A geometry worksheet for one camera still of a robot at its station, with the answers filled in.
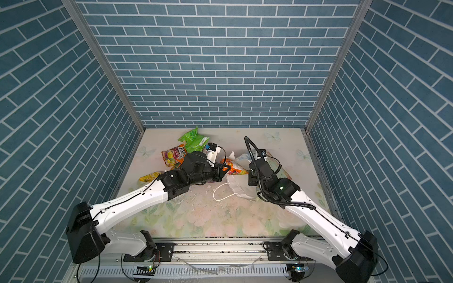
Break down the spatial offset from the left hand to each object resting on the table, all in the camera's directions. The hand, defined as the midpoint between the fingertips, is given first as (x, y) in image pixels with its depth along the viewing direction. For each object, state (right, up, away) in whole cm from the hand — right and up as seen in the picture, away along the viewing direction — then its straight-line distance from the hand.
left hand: (235, 170), depth 72 cm
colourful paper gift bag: (+1, -9, +15) cm, 18 cm away
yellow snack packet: (-44, -6, +17) cm, 47 cm away
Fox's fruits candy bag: (-36, +3, +30) cm, 46 cm away
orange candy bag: (0, 0, +2) cm, 2 cm away
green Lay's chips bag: (-26, +13, +35) cm, 46 cm away
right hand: (+9, -1, +6) cm, 11 cm away
